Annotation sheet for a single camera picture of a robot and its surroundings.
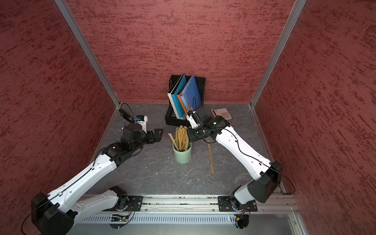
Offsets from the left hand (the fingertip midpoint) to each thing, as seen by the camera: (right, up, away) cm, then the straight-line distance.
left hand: (155, 133), depth 78 cm
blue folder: (+19, +22, +12) cm, 32 cm away
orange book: (+15, +17, +10) cm, 25 cm away
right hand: (+19, -2, -4) cm, 20 cm away
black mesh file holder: (+26, +34, +25) cm, 50 cm away
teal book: (+14, +30, +16) cm, 37 cm away
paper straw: (+32, -17, +14) cm, 39 cm away
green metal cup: (+14, -15, +8) cm, 23 cm away
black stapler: (-30, +9, +31) cm, 44 cm away
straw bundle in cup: (+14, -5, +5) cm, 16 cm away
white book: (+7, +20, +10) cm, 24 cm away
